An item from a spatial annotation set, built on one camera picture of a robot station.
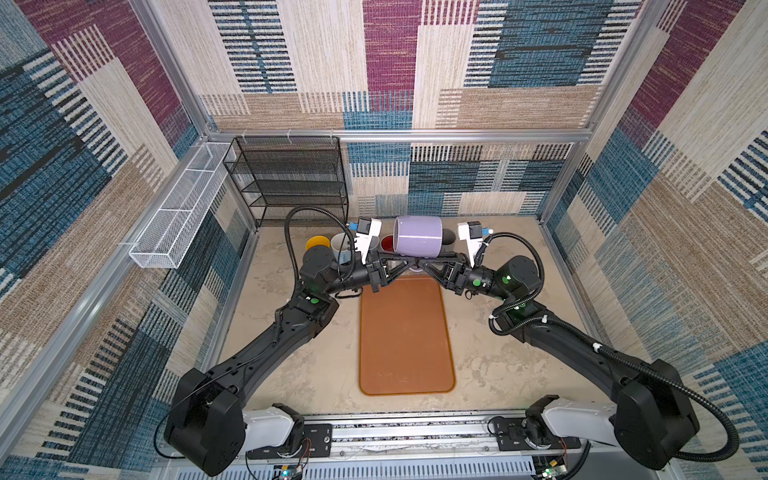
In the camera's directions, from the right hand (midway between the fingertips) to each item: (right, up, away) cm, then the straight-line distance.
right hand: (418, 266), depth 65 cm
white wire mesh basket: (-57, +6, +5) cm, 58 cm away
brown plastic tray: (-2, -24, +28) cm, 37 cm away
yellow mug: (-31, +6, +40) cm, 51 cm away
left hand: (-1, +1, -2) cm, 3 cm away
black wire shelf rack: (-42, +29, +44) cm, 67 cm away
